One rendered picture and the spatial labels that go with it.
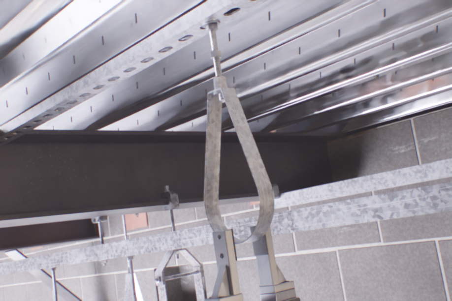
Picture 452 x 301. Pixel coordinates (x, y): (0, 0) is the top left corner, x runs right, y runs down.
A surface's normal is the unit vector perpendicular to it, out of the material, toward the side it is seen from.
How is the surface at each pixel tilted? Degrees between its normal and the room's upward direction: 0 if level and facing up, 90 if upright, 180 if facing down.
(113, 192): 90
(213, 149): 106
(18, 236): 90
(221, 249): 90
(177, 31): 90
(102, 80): 180
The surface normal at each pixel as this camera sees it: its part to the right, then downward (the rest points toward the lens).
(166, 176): 0.66, -0.20
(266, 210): 0.67, 0.15
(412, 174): -0.73, 0.02
